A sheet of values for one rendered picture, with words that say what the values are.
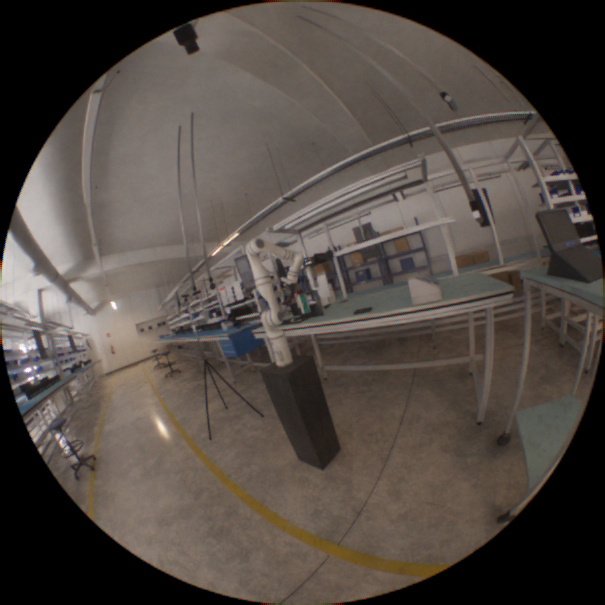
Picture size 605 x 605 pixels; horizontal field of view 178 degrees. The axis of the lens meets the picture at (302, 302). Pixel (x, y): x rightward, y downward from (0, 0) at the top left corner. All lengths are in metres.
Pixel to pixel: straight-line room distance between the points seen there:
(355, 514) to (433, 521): 0.44
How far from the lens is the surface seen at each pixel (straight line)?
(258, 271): 1.09
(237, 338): 2.92
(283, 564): 1.35
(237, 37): 2.17
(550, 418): 1.43
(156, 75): 2.76
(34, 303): 6.91
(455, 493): 1.39
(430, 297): 1.09
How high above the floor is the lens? 1.25
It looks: 4 degrees down
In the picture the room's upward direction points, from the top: 16 degrees counter-clockwise
